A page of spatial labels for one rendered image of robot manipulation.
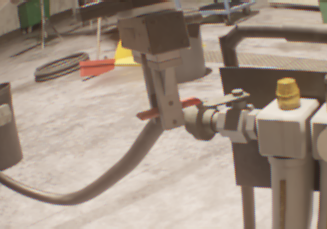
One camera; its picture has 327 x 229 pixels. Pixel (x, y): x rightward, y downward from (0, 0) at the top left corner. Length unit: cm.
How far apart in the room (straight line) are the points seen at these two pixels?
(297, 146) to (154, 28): 23
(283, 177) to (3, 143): 160
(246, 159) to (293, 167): 16
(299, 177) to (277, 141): 7
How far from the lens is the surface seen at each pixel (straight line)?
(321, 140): 57
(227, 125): 68
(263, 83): 70
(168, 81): 60
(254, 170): 77
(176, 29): 56
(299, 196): 66
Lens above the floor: 66
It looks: 17 degrees down
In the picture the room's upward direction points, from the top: 11 degrees counter-clockwise
